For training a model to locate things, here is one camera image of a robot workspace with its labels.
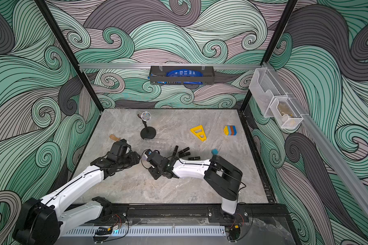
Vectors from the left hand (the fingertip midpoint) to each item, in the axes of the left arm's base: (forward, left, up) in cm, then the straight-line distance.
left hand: (139, 155), depth 84 cm
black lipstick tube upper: (+8, -26, -8) cm, 28 cm away
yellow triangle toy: (+22, -38, -8) cm, 45 cm away
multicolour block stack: (+23, -58, -6) cm, 63 cm away
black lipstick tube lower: (+3, -32, -8) cm, 33 cm away
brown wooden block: (+18, +22, -9) cm, 30 cm away
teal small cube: (+7, -45, -8) cm, 47 cm away
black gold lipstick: (+9, -20, -10) cm, 24 cm away
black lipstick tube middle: (+5, -26, -8) cm, 28 cm away
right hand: (-4, -10, -6) cm, 12 cm away
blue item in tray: (+43, -25, +26) cm, 56 cm away
